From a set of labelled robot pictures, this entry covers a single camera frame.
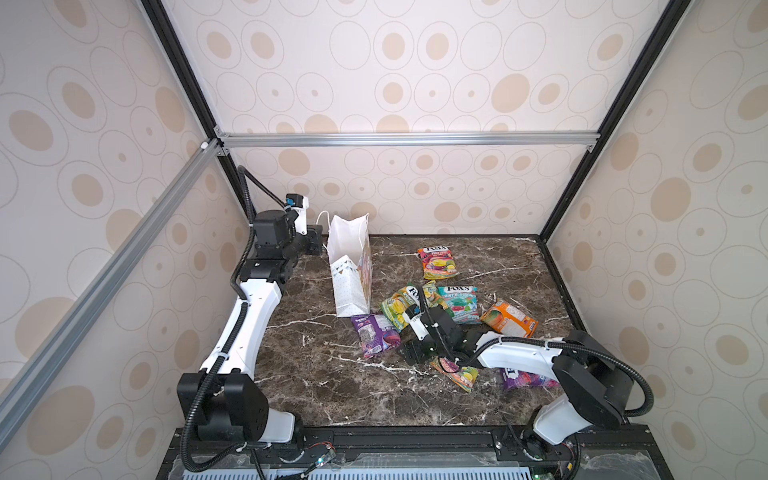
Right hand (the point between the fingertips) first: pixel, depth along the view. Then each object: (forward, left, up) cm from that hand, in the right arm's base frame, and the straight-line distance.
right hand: (406, 345), depth 87 cm
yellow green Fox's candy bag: (+13, +3, +1) cm, 13 cm away
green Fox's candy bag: (+20, -8, -1) cm, 22 cm away
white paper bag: (+29, +18, +11) cm, 36 cm away
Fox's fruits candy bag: (+33, -13, -1) cm, 35 cm away
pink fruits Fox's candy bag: (-9, -15, -2) cm, 18 cm away
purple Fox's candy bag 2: (-10, -29, -1) cm, 30 cm away
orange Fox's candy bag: (+9, -32, -1) cm, 33 cm away
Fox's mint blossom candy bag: (+15, -19, -1) cm, 25 cm away
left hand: (+20, +20, +31) cm, 42 cm away
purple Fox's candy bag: (+4, +9, 0) cm, 10 cm away
